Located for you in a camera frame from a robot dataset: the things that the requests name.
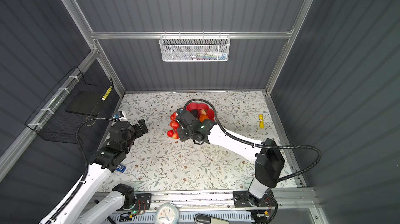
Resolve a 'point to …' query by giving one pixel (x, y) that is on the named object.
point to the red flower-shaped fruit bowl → (201, 106)
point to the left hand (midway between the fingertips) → (135, 123)
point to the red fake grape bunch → (175, 125)
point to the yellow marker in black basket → (106, 94)
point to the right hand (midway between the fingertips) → (182, 132)
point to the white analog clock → (167, 213)
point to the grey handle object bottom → (202, 219)
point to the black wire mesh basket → (80, 96)
